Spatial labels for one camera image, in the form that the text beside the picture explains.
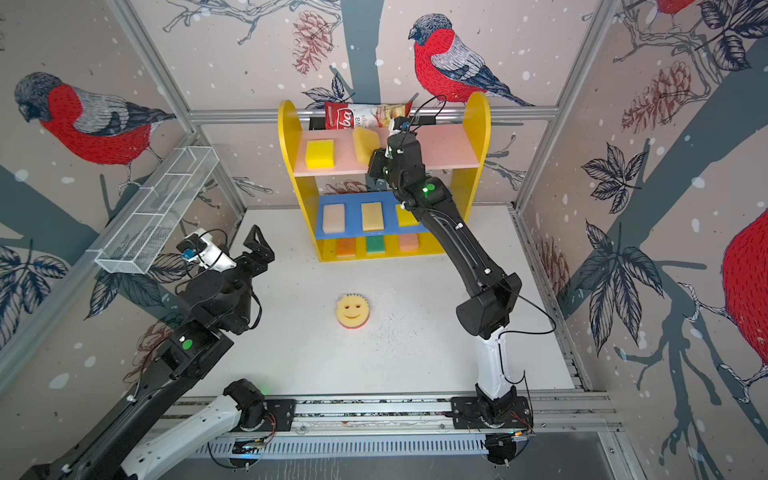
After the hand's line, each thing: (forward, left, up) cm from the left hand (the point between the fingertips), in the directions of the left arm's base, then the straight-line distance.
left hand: (240, 235), depth 61 cm
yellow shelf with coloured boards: (+28, -20, -24) cm, 42 cm away
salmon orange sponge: (+27, -39, -37) cm, 60 cm away
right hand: (+24, -26, +2) cm, 36 cm away
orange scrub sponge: (+25, -16, -37) cm, 48 cm away
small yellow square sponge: (+27, -37, -23) cm, 51 cm away
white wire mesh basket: (+6, +31, -8) cm, 33 cm away
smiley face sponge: (0, -20, -36) cm, 41 cm away
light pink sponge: (+26, -13, -23) cm, 37 cm away
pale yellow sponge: (+28, -26, -24) cm, 45 cm away
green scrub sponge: (+25, -26, -36) cm, 51 cm away
